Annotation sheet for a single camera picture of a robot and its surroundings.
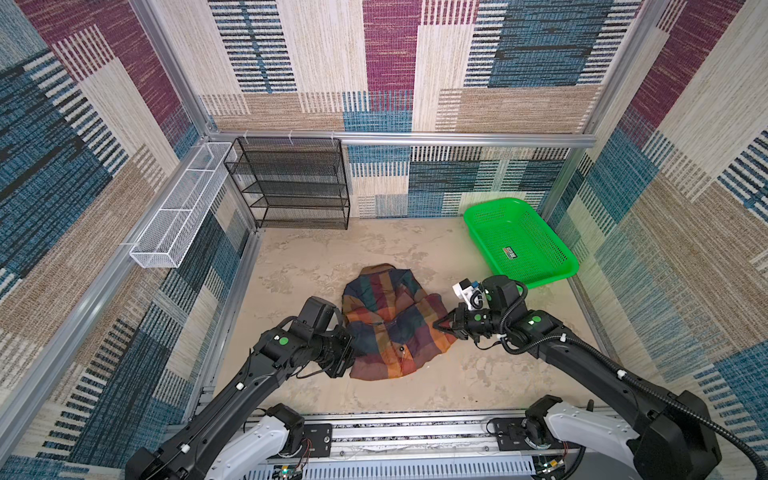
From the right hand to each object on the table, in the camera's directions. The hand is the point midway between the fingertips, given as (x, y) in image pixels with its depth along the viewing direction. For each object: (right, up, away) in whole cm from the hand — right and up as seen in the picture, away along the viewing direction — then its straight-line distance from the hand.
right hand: (436, 331), depth 75 cm
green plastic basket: (+38, +23, +40) cm, 60 cm away
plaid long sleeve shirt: (-11, 0, +9) cm, 14 cm away
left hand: (-16, -3, -2) cm, 16 cm away
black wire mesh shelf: (-47, +44, +36) cm, 74 cm away
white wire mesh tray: (-64, +22, -3) cm, 68 cm away
